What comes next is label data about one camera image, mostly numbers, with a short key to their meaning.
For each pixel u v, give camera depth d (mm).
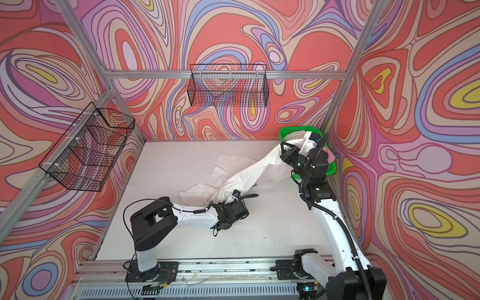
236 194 804
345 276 388
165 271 734
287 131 1141
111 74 868
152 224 490
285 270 735
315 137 618
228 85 977
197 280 733
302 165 611
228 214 687
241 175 838
